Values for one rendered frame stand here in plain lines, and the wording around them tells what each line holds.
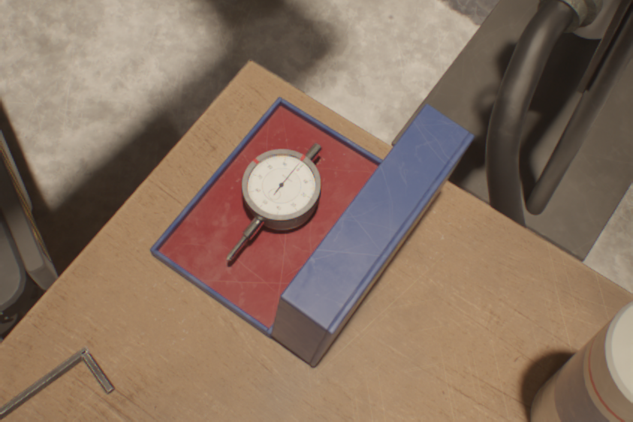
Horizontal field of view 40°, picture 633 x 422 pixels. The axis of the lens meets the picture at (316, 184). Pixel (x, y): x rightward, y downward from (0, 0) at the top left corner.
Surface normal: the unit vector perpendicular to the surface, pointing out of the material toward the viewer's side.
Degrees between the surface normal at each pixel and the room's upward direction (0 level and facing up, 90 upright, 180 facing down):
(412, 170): 7
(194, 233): 0
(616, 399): 90
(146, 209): 0
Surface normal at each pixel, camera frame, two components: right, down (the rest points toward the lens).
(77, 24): 0.00, -0.43
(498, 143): -0.56, 0.25
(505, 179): -0.07, 0.51
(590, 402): -0.91, 0.36
